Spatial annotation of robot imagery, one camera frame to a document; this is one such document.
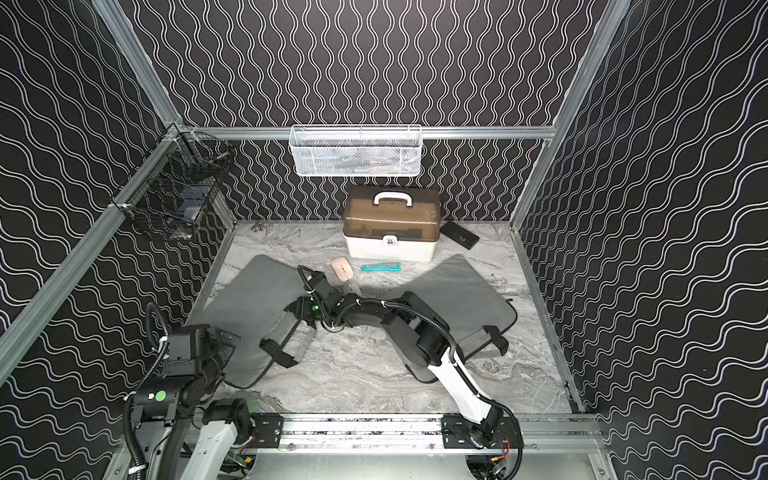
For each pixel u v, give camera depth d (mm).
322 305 758
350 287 997
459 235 1136
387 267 1065
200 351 550
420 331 570
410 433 762
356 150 1351
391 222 929
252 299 964
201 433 598
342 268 1037
